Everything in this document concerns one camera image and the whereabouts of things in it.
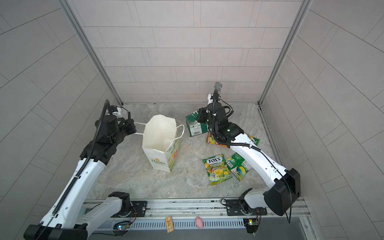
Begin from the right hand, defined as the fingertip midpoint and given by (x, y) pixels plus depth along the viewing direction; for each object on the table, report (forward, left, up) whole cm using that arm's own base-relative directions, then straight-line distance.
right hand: (197, 109), depth 74 cm
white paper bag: (-2, +24, -25) cm, 35 cm away
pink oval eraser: (-43, +2, -29) cm, 52 cm away
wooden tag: (-43, +16, -29) cm, 54 cm away
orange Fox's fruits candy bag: (-1, -8, -27) cm, 28 cm away
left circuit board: (-43, +36, -27) cm, 62 cm away
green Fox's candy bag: (-19, -21, -28) cm, 40 cm away
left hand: (-2, +30, -1) cm, 30 cm away
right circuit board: (-45, -22, -32) cm, 60 cm away
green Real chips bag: (-2, +2, -11) cm, 12 cm away
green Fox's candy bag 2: (-20, -9, -28) cm, 35 cm away
